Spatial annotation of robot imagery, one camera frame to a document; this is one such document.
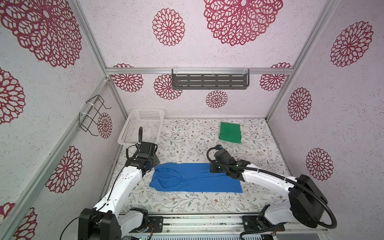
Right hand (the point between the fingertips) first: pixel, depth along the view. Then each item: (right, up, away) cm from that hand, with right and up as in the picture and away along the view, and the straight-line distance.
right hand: (208, 163), depth 85 cm
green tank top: (+19, +18, +25) cm, 37 cm away
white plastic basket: (-41, +27, +31) cm, 58 cm away
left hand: (-32, 0, -1) cm, 32 cm away
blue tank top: (-10, -10, +4) cm, 14 cm away
